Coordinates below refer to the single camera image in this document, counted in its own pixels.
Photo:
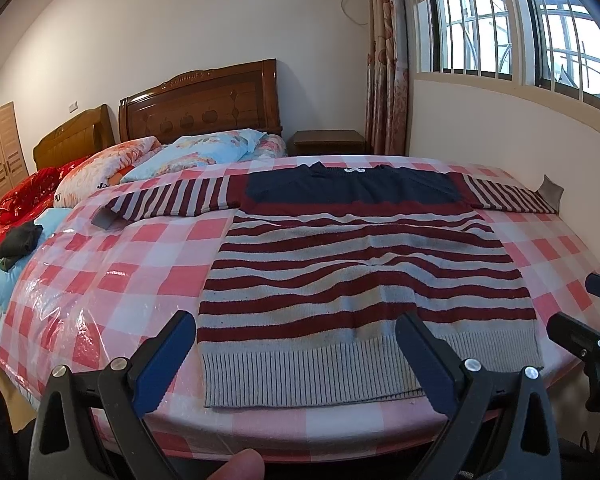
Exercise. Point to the light blue floral pillow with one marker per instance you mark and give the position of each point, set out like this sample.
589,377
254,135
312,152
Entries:
197,151

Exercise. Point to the wooden nightstand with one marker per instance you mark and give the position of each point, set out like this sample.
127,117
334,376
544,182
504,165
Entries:
326,142

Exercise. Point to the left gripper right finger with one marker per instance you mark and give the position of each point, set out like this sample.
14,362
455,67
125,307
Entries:
500,425

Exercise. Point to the large wooden headboard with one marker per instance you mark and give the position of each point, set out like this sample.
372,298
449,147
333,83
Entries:
205,101

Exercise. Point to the barred window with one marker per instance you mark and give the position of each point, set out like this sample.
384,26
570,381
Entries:
553,45

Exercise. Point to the dark cloth bundle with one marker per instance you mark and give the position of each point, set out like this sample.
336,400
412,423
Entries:
19,242

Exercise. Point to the pink checkered bed cover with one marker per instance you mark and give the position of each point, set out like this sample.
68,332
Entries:
89,295

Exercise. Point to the floral pink curtain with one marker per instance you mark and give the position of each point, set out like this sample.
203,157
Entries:
387,78

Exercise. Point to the small wooden headboard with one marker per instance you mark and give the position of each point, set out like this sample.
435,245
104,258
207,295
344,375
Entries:
82,136

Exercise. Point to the pink floral pillow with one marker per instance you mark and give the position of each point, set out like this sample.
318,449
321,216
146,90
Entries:
102,170

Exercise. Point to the light blue quilt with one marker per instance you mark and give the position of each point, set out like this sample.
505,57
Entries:
49,221

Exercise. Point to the red blanket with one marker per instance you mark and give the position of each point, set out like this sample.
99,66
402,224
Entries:
28,199

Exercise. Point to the person's left hand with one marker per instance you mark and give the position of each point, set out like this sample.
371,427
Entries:
245,465

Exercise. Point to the red grey striped sweater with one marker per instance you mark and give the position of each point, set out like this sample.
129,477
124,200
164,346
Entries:
300,303

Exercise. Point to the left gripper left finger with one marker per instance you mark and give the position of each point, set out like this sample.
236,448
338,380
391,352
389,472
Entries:
91,425

